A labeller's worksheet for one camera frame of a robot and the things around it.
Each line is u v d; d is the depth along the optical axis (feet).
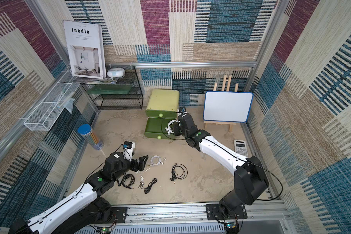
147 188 2.66
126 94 3.84
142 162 2.35
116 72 2.84
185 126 2.12
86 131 2.73
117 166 2.00
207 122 3.36
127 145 2.25
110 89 3.24
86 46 2.54
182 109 2.38
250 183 1.43
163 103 3.16
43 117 2.33
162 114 2.98
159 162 3.00
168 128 2.73
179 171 2.92
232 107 3.17
